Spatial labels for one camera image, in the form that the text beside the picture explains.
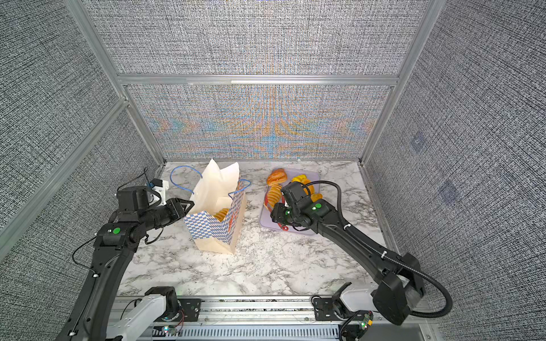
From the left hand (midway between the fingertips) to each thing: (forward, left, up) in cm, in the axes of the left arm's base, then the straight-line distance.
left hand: (194, 202), depth 71 cm
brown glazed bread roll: (+28, -30, -21) cm, 46 cm away
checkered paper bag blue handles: (+14, -1, -26) cm, 29 cm away
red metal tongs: (-8, -30, -5) cm, 31 cm away
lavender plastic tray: (+7, -23, -25) cm, 35 cm away
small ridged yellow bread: (+28, -42, -23) cm, 55 cm away
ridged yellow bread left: (+18, -28, -22) cm, 40 cm away
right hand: (0, -27, -7) cm, 28 cm away
